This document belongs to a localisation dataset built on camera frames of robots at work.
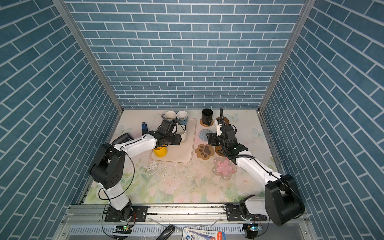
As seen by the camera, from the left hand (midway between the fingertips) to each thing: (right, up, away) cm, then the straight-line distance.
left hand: (179, 138), depth 94 cm
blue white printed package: (+8, -41, -26) cm, 50 cm away
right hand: (+19, +5, -8) cm, 22 cm away
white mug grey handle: (-10, +16, +16) cm, 25 cm away
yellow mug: (-11, -8, -5) cm, 14 cm away
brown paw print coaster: (+16, -9, +2) cm, 18 cm away
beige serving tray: (+3, -9, +2) cm, 10 cm away
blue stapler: (-27, +6, +13) cm, 31 cm away
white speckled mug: (+3, +6, -15) cm, 17 cm away
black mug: (+18, +15, +14) cm, 27 cm away
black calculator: (-38, 0, +6) cm, 39 cm away
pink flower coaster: (+28, -17, -5) cm, 33 cm away
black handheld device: (-2, -39, -29) cm, 48 cm away
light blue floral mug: (0, +14, +13) cm, 19 cm away
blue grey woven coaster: (+15, +2, +11) cm, 18 cm away
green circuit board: (-24, -42, -22) cm, 53 cm away
